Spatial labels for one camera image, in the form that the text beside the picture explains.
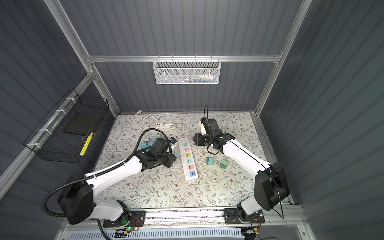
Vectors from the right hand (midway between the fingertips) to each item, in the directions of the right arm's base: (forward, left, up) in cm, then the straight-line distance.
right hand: (197, 139), depth 84 cm
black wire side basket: (-6, +64, +13) cm, 65 cm away
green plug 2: (-8, -16, -16) cm, 24 cm away
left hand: (-8, +14, -7) cm, 17 cm away
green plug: (0, +25, -1) cm, 25 cm away
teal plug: (-6, -7, -15) cm, 18 cm away
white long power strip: (-9, +5, -14) cm, 17 cm away
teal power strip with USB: (-9, +12, 0) cm, 15 cm away
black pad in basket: (+1, +59, +14) cm, 61 cm away
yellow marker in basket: (-12, +52, +12) cm, 55 cm away
